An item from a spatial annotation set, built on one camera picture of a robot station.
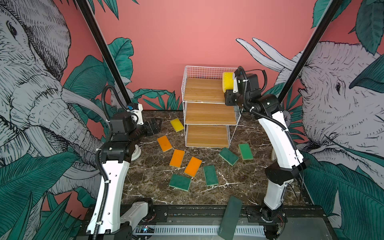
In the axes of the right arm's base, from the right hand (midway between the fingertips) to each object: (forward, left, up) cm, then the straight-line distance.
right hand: (227, 90), depth 69 cm
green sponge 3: (-13, -6, -42) cm, 44 cm away
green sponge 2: (-25, +6, -42) cm, 50 cm away
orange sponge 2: (-14, +27, -42) cm, 52 cm away
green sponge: (-29, +24, -42) cm, 56 cm away
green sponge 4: (-8, -18, -43) cm, 48 cm away
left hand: (-12, +33, -7) cm, 36 cm away
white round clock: (-13, +53, -40) cm, 67 cm away
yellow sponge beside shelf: (+12, +30, -40) cm, 52 cm away
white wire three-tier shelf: (-4, +8, -18) cm, 20 cm away
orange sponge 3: (-19, +17, -43) cm, 50 cm away
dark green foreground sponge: (-46, -3, -43) cm, 63 cm away
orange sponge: (-3, +37, -43) cm, 57 cm away
